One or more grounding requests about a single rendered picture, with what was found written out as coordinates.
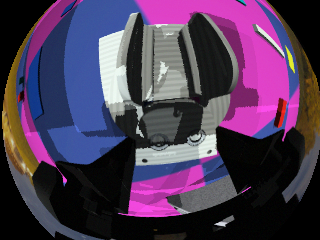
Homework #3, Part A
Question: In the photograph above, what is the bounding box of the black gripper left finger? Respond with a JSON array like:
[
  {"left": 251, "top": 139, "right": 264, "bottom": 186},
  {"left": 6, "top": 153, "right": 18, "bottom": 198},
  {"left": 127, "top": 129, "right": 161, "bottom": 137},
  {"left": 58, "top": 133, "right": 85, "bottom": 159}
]
[{"left": 55, "top": 136, "right": 136, "bottom": 215}]

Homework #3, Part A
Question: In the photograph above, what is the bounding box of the red rectangular bar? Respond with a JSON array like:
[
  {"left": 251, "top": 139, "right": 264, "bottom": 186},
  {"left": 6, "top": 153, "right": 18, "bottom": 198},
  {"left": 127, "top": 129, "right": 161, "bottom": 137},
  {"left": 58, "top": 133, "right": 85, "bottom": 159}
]
[{"left": 17, "top": 89, "right": 24, "bottom": 103}]

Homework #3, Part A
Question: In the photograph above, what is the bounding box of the yellow rectangular block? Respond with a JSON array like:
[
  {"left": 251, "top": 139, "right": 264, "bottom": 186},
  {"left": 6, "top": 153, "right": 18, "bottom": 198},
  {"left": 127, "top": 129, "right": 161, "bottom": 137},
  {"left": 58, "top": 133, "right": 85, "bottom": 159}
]
[{"left": 284, "top": 44, "right": 295, "bottom": 73}]

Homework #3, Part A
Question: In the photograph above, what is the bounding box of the blue flat square plate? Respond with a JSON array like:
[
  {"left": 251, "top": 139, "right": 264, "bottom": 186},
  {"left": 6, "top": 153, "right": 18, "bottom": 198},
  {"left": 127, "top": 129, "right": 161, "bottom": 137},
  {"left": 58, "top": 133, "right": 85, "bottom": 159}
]
[{"left": 28, "top": 45, "right": 44, "bottom": 120}]

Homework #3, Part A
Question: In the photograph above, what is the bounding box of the red rectangular block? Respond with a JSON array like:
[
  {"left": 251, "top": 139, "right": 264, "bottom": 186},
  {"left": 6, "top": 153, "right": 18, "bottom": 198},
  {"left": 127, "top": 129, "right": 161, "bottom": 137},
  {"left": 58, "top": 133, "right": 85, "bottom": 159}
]
[{"left": 273, "top": 99, "right": 287, "bottom": 128}]

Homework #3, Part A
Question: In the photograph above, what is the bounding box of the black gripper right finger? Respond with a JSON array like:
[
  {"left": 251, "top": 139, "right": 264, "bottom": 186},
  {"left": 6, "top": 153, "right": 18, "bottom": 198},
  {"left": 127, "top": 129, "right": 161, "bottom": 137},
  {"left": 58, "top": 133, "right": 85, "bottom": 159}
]
[{"left": 216, "top": 127, "right": 285, "bottom": 195}]

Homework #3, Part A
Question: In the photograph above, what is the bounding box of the small blue flat plate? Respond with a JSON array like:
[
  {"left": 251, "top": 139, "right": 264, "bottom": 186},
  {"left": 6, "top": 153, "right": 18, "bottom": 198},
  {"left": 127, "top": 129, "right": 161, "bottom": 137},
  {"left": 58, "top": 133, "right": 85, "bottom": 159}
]
[{"left": 61, "top": 1, "right": 76, "bottom": 16}]

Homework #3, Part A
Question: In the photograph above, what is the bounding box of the small teal block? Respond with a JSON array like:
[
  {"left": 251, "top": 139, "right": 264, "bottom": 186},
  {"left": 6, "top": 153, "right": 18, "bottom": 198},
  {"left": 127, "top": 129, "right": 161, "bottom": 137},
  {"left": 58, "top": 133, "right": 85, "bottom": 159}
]
[{"left": 19, "top": 76, "right": 24, "bottom": 85}]

